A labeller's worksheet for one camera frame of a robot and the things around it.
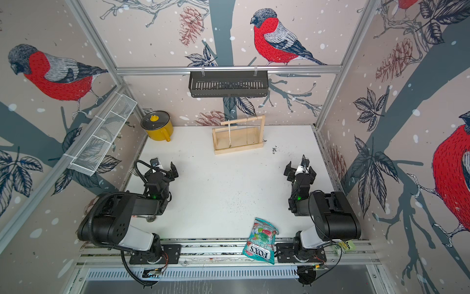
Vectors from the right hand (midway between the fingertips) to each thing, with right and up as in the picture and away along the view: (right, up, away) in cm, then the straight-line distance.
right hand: (301, 162), depth 90 cm
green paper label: (+14, -33, -15) cm, 39 cm away
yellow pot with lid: (-81, +20, +17) cm, 85 cm away
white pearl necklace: (-38, +14, +23) cm, 46 cm away
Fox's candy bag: (-22, -31, -17) cm, 42 cm away
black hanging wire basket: (-38, +44, +16) cm, 60 cm away
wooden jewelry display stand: (-28, +15, +19) cm, 37 cm away
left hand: (-69, +1, 0) cm, 69 cm away
